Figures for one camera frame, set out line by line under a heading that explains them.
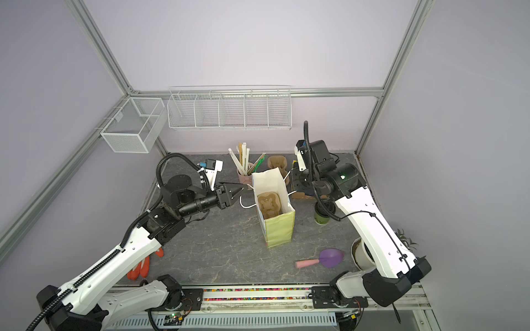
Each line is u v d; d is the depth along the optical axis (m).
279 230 0.74
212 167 0.58
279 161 1.12
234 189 0.65
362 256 0.71
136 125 0.96
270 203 0.94
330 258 0.83
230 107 0.98
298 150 0.61
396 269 0.38
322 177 0.46
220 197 0.56
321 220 0.89
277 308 0.73
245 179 0.98
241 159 0.99
